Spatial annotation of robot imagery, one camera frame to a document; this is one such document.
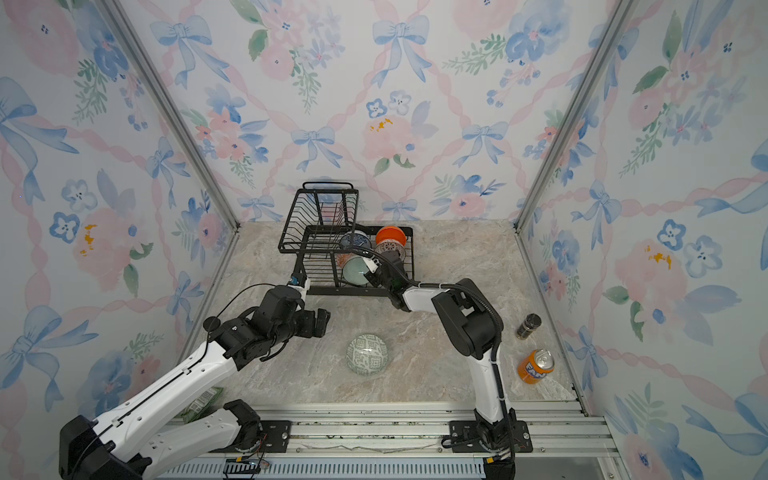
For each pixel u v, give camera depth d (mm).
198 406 478
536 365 750
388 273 791
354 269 973
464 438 732
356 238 1097
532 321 835
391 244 1061
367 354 860
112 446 390
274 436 752
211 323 833
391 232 1070
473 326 544
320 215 1072
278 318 583
